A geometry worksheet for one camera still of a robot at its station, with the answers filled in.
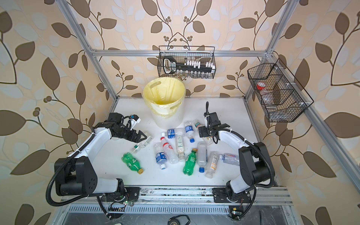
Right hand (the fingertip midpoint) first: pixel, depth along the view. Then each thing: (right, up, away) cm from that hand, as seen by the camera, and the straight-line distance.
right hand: (206, 130), depth 93 cm
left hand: (-44, -1, -8) cm, 44 cm away
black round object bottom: (-20, -39, -27) cm, 52 cm away
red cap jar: (+30, +28, -12) cm, 43 cm away
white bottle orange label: (+1, -6, -4) cm, 7 cm away
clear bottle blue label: (-29, -14, -10) cm, 34 cm away
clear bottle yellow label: (+1, -18, -13) cm, 22 cm away
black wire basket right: (+37, +20, -19) cm, 46 cm away
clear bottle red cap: (-22, -14, -7) cm, 27 cm away
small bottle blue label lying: (-24, -2, 0) cm, 24 cm away
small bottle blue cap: (-11, -1, +2) cm, 12 cm away
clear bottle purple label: (+13, -15, -11) cm, 23 cm away
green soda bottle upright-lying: (-12, -21, -11) cm, 27 cm away
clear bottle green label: (-42, -9, -4) cm, 43 cm away
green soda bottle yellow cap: (-45, -17, -13) cm, 50 cm away
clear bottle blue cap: (-4, -16, -5) cm, 17 cm away
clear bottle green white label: (-18, -7, -4) cm, 20 cm away
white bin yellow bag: (-30, +24, +12) cm, 40 cm away
